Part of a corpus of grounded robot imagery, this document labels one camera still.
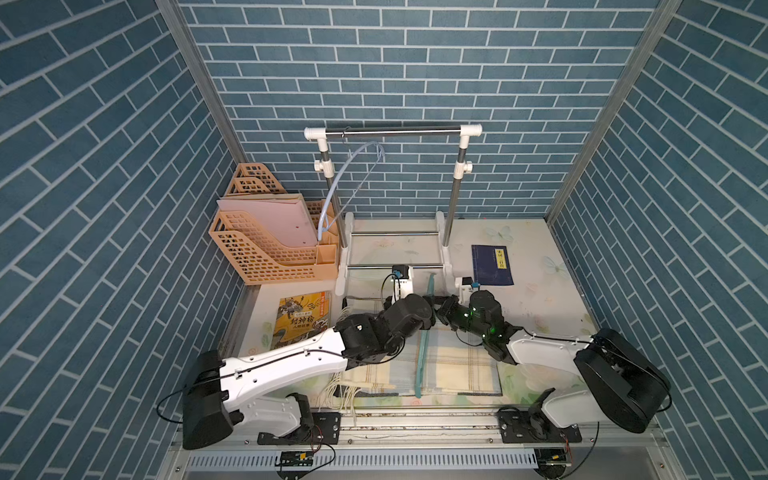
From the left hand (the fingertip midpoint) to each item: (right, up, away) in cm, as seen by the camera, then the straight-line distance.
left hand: (435, 303), depth 71 cm
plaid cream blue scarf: (+2, -18, +11) cm, 21 cm away
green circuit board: (-34, -38, +1) cm, 51 cm away
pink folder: (-44, +21, +18) cm, 52 cm away
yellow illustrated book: (-39, -8, +21) cm, 45 cm away
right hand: (-1, -2, +12) cm, 12 cm away
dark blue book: (+25, +7, +37) cm, 45 cm away
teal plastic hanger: (+2, +4, +24) cm, 25 cm away
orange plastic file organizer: (-52, +10, +18) cm, 56 cm away
